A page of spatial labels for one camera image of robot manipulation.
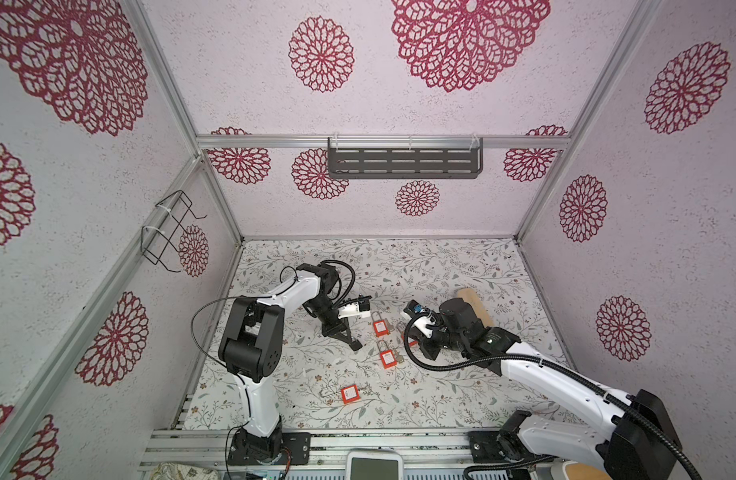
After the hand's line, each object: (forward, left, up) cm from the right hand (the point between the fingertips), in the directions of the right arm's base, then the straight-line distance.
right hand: (409, 327), depth 79 cm
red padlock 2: (-3, +6, -13) cm, 15 cm away
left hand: (0, +18, -9) cm, 20 cm away
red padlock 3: (-14, +16, -13) cm, 25 cm away
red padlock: (+7, +8, -13) cm, 17 cm away
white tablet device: (-30, +9, -11) cm, 33 cm away
